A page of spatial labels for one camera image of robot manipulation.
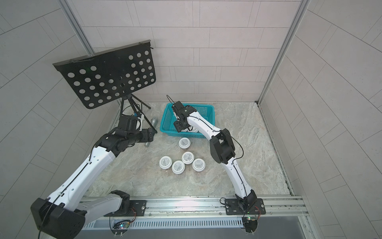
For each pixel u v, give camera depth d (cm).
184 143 87
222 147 60
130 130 57
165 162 80
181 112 71
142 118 68
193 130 77
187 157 82
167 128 102
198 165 79
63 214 35
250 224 67
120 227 64
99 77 66
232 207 71
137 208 71
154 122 102
